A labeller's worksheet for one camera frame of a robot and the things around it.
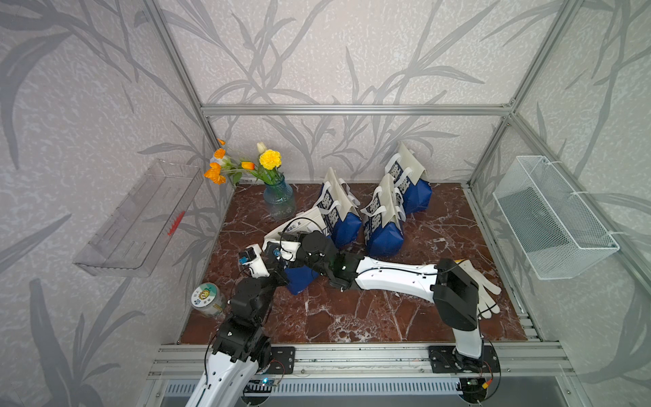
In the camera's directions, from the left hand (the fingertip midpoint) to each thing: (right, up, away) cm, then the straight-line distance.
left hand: (285, 253), depth 75 cm
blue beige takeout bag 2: (+16, +12, +11) cm, 23 cm away
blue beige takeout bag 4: (+44, +24, +22) cm, 55 cm away
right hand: (-1, +7, -1) cm, 7 cm away
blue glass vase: (-8, +16, +26) cm, 31 cm away
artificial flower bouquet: (-27, +29, +17) cm, 43 cm away
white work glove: (+66, -19, +10) cm, 69 cm away
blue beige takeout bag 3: (+31, +10, +9) cm, 34 cm away
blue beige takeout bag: (+3, -9, +6) cm, 11 cm away
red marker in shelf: (-28, +10, -7) cm, 30 cm away
